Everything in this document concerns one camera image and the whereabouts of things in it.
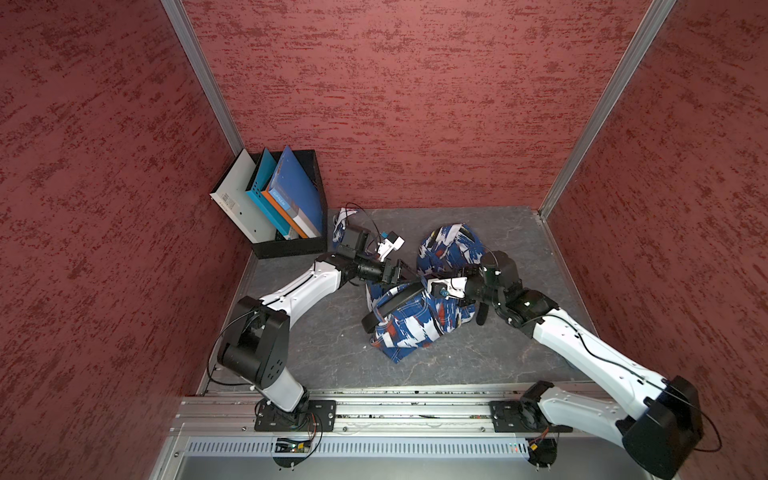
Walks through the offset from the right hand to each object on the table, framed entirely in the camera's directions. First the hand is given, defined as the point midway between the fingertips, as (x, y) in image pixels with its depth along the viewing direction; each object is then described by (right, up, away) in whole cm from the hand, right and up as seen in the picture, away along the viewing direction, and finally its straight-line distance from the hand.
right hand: (442, 274), depth 78 cm
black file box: (-44, +36, +24) cm, 62 cm away
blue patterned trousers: (+7, +5, +26) cm, 28 cm away
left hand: (-9, -3, -1) cm, 9 cm away
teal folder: (-54, +23, +9) cm, 60 cm away
